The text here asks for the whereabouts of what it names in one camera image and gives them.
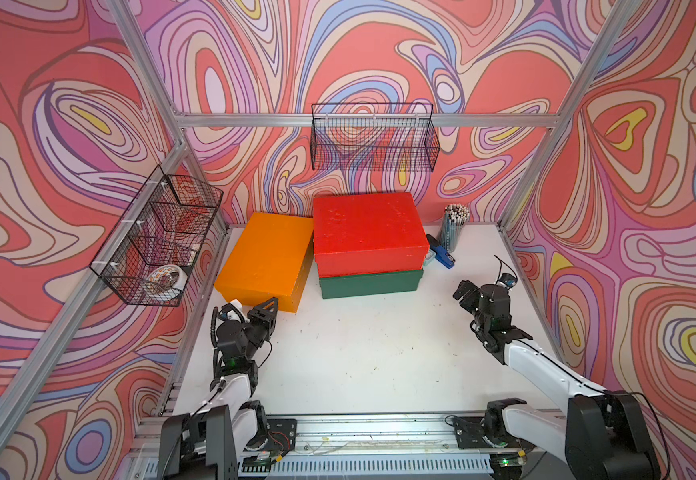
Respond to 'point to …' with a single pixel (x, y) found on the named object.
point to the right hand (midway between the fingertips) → (472, 295)
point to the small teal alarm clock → (430, 255)
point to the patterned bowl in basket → (165, 282)
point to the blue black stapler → (440, 252)
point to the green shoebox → (371, 284)
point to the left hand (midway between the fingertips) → (281, 302)
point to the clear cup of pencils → (455, 216)
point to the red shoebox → (356, 234)
